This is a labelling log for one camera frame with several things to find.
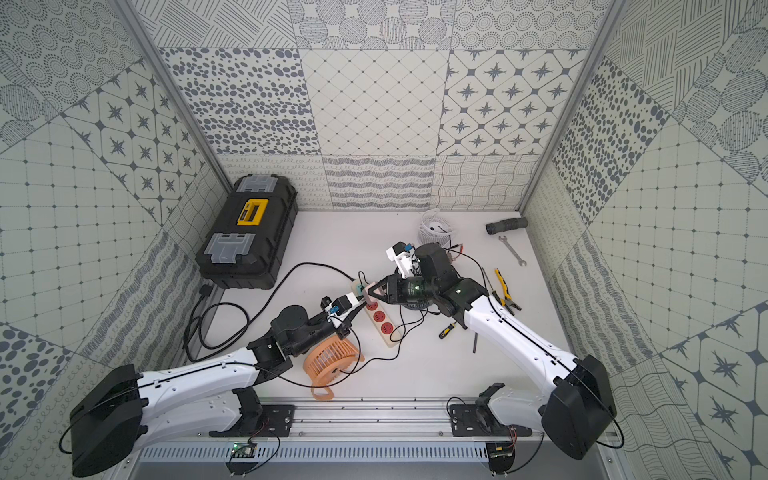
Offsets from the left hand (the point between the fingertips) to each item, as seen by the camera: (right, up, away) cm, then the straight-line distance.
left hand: (358, 287), depth 74 cm
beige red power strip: (+5, -11, +16) cm, 20 cm away
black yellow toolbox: (-36, +12, +14) cm, 40 cm away
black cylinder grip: (+54, +18, +40) cm, 70 cm away
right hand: (+4, -1, -2) cm, 5 cm away
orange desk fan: (-7, -18, -3) cm, 19 cm away
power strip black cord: (-56, -6, +26) cm, 62 cm away
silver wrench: (+51, +12, +38) cm, 65 cm away
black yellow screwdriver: (+25, -15, +14) cm, 33 cm away
